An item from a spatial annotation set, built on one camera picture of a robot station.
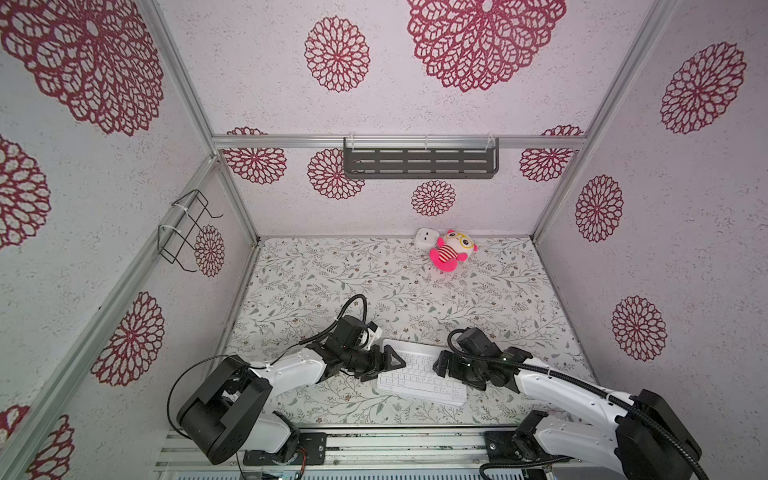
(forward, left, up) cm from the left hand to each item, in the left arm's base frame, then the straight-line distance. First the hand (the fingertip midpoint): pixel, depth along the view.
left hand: (395, 370), depth 81 cm
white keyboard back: (-2, -6, -2) cm, 7 cm away
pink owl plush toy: (+44, -21, -1) cm, 49 cm away
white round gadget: (+53, -13, -4) cm, 54 cm away
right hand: (+1, -13, -3) cm, 14 cm away
